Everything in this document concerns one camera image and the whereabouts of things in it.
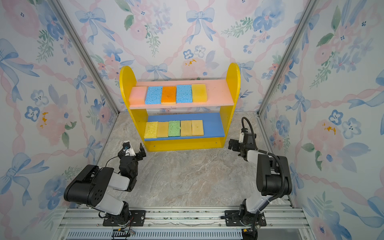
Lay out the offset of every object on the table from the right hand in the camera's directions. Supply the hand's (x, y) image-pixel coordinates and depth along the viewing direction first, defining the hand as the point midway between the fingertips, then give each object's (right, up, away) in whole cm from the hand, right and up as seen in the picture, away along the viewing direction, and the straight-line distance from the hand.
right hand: (236, 141), depth 99 cm
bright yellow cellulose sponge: (-54, +8, -9) cm, 55 cm away
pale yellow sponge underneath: (-33, +9, -8) cm, 35 cm away
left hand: (-64, -1, -10) cm, 65 cm away
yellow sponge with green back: (-47, +8, -8) cm, 48 cm away
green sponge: (-40, +9, -8) cm, 42 cm away
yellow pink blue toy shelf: (-40, +19, +22) cm, 49 cm away
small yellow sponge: (-26, +9, -8) cm, 29 cm away
